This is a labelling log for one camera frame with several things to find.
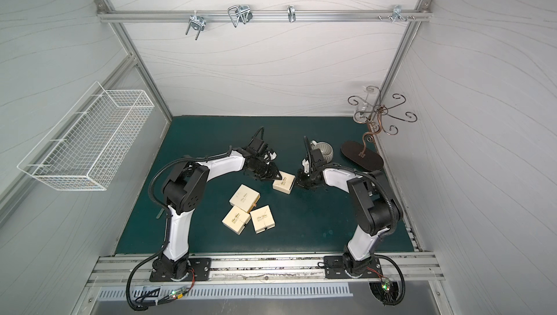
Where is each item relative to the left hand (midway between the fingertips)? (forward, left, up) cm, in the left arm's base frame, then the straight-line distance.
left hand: (280, 179), depth 94 cm
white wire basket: (-7, +62, +28) cm, 69 cm away
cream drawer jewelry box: (-2, -3, 0) cm, 4 cm away
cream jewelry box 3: (-18, +6, 0) cm, 19 cm away
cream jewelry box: (-9, +14, 0) cm, 17 cm away
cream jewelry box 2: (-18, +16, 0) cm, 24 cm away
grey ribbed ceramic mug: (+13, -21, +4) cm, 25 cm away
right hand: (-1, -7, -2) cm, 7 cm away
